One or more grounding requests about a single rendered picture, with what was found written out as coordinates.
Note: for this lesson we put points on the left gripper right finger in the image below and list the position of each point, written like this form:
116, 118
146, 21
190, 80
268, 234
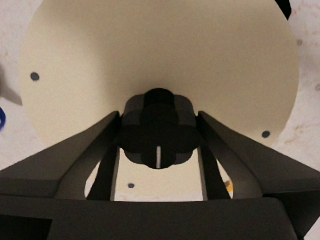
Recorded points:
256, 171

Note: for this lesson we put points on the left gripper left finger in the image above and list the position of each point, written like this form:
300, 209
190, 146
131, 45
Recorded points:
62, 169

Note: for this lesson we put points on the blue ceramic mug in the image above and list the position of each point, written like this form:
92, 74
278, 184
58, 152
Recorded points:
2, 118

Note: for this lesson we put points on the beige dispenser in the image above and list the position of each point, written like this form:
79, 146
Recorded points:
236, 60

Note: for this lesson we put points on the yellow tape roll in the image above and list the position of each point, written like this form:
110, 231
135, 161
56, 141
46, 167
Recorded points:
228, 185

